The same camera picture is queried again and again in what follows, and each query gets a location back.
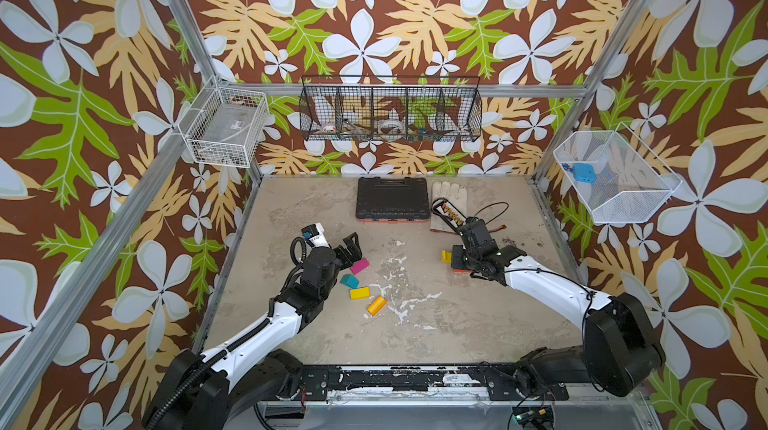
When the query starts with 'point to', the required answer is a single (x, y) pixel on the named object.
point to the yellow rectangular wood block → (360, 293)
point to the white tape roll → (391, 126)
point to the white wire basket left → (226, 126)
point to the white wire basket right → (631, 183)
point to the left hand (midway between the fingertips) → (344, 236)
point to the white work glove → (458, 197)
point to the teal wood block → (350, 281)
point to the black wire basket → (390, 108)
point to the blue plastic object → (584, 173)
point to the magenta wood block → (360, 266)
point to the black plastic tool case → (392, 200)
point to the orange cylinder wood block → (376, 306)
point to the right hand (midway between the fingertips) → (454, 253)
